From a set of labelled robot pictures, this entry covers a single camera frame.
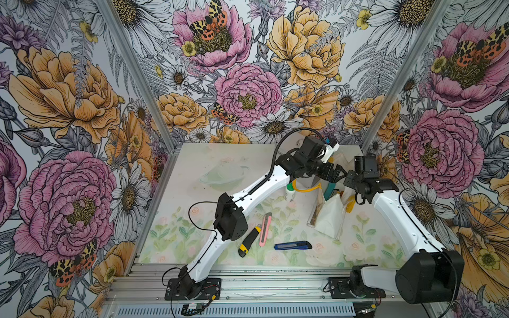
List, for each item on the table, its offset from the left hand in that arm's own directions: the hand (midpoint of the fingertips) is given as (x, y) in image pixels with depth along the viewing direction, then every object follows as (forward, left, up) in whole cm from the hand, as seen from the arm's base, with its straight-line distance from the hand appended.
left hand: (334, 174), depth 78 cm
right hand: (+1, -10, -6) cm, 12 cm away
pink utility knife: (-11, +26, -25) cm, 38 cm away
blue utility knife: (-18, +12, -26) cm, 34 cm away
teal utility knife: (+8, -6, -24) cm, 27 cm away
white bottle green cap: (+3, +15, -18) cm, 23 cm away
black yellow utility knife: (-17, +35, -25) cm, 46 cm away
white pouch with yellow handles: (-9, 0, -18) cm, 20 cm away
